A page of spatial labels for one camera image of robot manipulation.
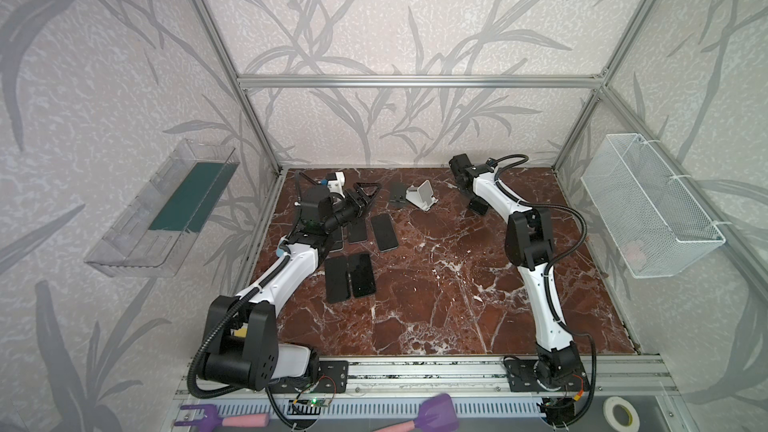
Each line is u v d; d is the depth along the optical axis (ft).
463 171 2.63
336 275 3.16
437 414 2.24
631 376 2.48
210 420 2.25
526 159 2.78
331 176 2.53
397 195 3.49
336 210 2.30
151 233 2.09
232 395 1.43
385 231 3.39
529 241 2.08
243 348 1.35
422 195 3.45
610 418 2.23
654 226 2.06
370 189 2.45
